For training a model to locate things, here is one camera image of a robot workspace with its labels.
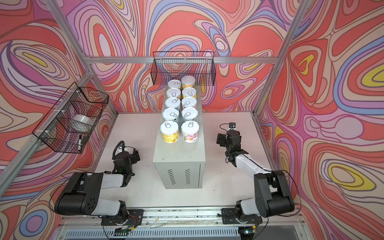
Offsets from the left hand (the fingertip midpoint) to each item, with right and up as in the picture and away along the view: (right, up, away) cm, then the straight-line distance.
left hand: (129, 150), depth 92 cm
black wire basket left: (-18, +17, -22) cm, 33 cm away
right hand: (+62, +9, -1) cm, 62 cm away
